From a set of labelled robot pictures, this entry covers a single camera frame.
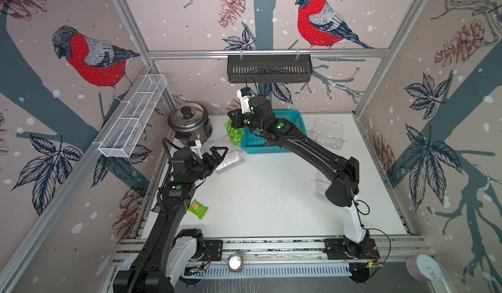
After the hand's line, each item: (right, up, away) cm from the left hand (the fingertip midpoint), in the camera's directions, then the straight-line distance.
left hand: (226, 150), depth 76 cm
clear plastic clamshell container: (0, -6, +24) cm, 25 cm away
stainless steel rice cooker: (-21, +12, +20) cm, 31 cm away
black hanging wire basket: (+19, +42, +28) cm, 54 cm away
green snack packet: (-13, -27, +7) cm, 30 cm away
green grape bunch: (+3, +6, +2) cm, 7 cm away
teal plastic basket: (+12, 0, +30) cm, 33 cm away
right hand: (+1, +16, -1) cm, 16 cm away
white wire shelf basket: (-40, +14, +3) cm, 42 cm away
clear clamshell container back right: (+55, +7, +35) cm, 65 cm away
